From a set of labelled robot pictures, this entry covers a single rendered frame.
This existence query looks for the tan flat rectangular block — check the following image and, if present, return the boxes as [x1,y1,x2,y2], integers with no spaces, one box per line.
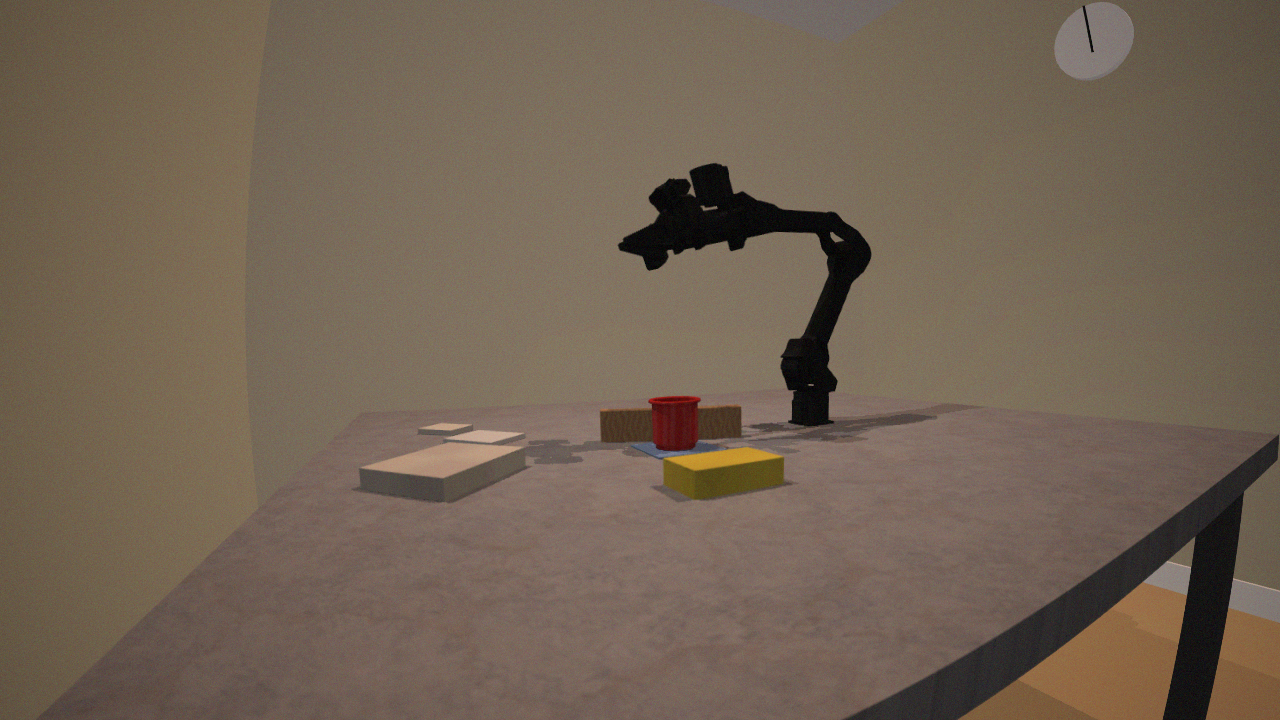
[358,442,526,502]

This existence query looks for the yellow rectangular block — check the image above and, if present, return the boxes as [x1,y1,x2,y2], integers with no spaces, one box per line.
[663,447,785,500]

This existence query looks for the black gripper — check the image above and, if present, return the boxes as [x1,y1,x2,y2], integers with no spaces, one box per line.
[618,193,716,272]

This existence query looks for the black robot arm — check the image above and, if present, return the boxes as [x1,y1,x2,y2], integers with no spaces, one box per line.
[649,163,872,427]

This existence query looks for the brown rectangular bar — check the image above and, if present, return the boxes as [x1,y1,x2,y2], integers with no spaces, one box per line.
[600,404,742,442]

